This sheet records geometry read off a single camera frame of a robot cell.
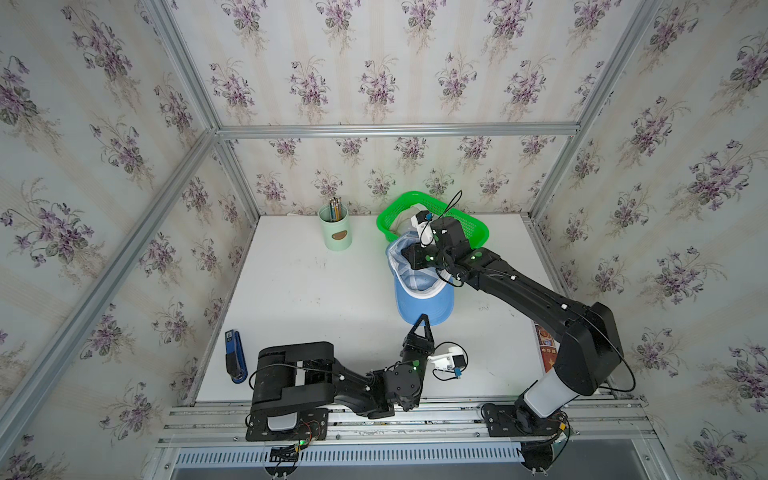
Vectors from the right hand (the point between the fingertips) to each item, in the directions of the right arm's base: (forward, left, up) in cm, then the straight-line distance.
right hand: (406, 251), depth 82 cm
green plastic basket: (+21, -27, -16) cm, 38 cm away
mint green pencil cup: (+16, +23, -13) cm, 31 cm away
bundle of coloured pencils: (+22, +24, -6) cm, 33 cm away
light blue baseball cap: (-11, -3, -3) cm, 12 cm away
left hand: (-19, -4, -2) cm, 19 cm away
